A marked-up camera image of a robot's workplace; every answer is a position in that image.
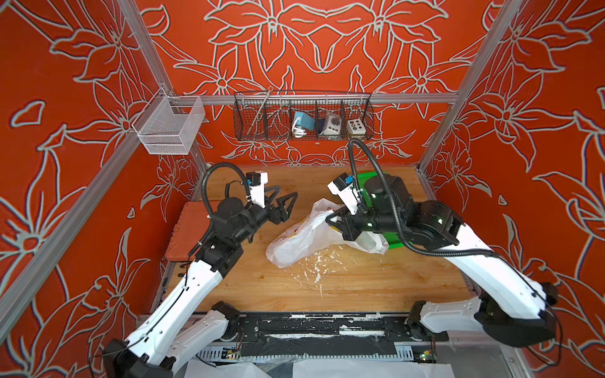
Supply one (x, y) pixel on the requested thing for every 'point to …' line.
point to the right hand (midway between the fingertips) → (322, 220)
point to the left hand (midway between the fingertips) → (288, 190)
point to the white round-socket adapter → (332, 124)
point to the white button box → (356, 127)
